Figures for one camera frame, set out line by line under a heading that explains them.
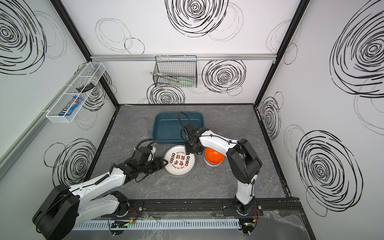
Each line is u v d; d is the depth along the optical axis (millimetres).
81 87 760
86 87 769
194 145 769
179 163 867
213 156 829
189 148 802
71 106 698
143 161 680
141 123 1018
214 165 832
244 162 488
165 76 847
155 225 962
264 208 738
